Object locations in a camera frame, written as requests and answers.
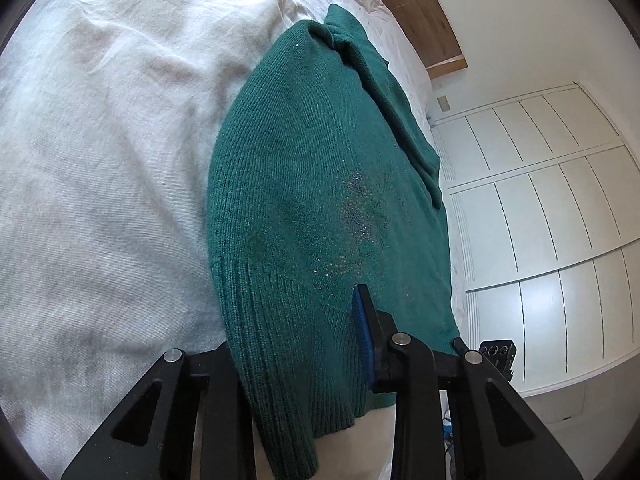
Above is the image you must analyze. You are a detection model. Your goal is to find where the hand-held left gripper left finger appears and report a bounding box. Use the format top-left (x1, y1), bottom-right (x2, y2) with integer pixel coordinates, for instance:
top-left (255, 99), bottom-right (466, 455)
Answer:
top-left (62, 342), bottom-right (257, 480)

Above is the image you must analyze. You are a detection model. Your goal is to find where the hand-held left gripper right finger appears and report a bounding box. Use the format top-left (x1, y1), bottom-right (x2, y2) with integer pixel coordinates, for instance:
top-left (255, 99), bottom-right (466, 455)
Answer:
top-left (352, 284), bottom-right (584, 480)

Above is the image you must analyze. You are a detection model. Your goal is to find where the green knitted sweater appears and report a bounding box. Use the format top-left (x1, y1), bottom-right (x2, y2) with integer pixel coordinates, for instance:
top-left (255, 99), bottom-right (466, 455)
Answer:
top-left (206, 4), bottom-right (462, 479)

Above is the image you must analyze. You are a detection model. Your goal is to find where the white wardrobe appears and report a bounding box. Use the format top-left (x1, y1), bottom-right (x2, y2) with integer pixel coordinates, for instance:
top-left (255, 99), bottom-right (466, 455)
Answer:
top-left (429, 81), bottom-right (640, 402)

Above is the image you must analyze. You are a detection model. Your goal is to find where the bed with white sheet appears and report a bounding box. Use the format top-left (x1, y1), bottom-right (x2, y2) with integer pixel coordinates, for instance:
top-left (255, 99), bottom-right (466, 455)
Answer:
top-left (0, 0), bottom-right (468, 480)

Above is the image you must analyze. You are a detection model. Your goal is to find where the wooden headboard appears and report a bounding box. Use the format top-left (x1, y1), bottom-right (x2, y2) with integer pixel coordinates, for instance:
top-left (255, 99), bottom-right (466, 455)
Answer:
top-left (369, 0), bottom-right (469, 79)

